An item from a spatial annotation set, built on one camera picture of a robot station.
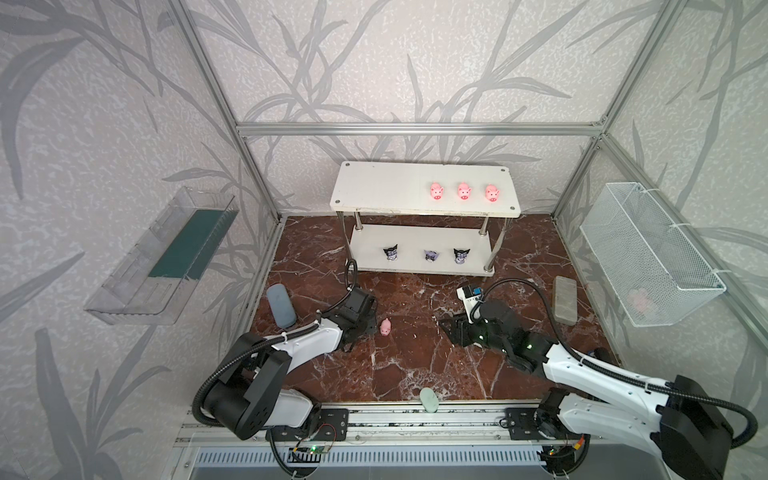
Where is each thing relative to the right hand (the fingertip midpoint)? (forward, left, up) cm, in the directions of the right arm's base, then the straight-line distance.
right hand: (445, 311), depth 81 cm
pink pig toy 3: (+23, -5, +23) cm, 33 cm away
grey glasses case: (+9, -40, -10) cm, 42 cm away
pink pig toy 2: (+23, +3, +23) cm, 33 cm away
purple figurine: (+21, +3, -3) cm, 22 cm away
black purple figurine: (+22, +15, -2) cm, 27 cm away
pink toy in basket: (-1, -48, +8) cm, 48 cm away
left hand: (+5, +21, -10) cm, 24 cm away
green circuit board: (-30, +32, -11) cm, 45 cm away
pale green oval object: (-20, +5, -11) cm, 23 cm away
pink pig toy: (0, +17, -10) cm, 20 cm away
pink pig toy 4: (+22, -12, +24) cm, 34 cm away
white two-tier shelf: (+47, 0, -12) cm, 48 cm away
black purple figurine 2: (+20, -7, -1) cm, 21 cm away
